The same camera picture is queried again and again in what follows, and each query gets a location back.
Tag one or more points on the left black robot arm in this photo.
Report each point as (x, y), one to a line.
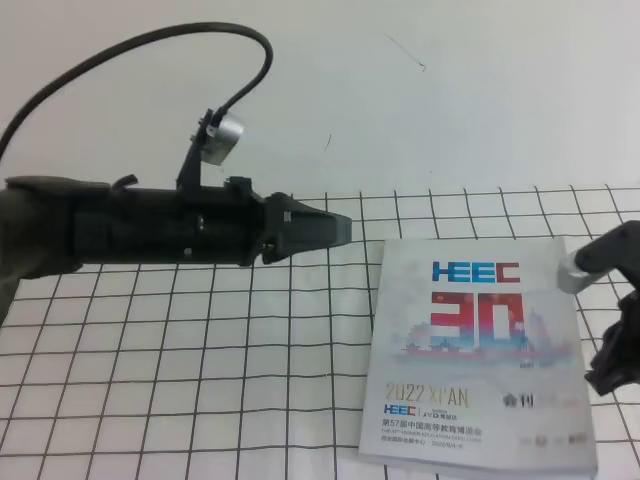
(55, 225)

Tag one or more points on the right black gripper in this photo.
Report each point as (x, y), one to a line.
(616, 364)

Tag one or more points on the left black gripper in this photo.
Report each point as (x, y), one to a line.
(218, 225)

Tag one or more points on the white black-grid tablecloth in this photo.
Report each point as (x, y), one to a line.
(205, 372)

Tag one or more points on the white HEEC catalogue book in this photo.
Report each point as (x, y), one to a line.
(476, 366)

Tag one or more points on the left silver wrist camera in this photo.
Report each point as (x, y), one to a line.
(216, 136)

